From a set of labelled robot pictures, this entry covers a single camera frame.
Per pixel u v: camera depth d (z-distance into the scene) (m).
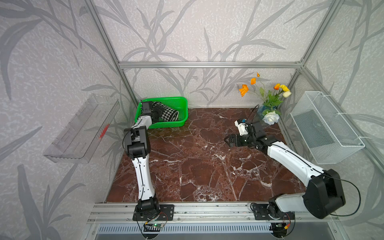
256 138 0.64
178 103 1.14
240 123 0.76
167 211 0.74
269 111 0.88
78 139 0.67
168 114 1.05
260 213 0.73
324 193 0.41
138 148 0.63
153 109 0.94
